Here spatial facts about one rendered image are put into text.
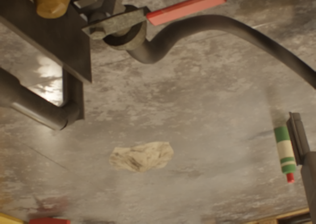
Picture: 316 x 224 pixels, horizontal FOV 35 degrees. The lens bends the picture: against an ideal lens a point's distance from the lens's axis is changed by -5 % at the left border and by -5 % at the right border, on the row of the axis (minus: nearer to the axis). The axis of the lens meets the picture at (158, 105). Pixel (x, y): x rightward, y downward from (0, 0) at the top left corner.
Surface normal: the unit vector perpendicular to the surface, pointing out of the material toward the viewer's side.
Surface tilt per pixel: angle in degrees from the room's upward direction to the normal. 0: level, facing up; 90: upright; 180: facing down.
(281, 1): 0
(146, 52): 45
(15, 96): 52
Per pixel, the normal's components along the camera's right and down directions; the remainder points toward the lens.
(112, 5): 0.84, 0.22
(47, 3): 0.10, 0.76
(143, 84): 0.11, 0.90
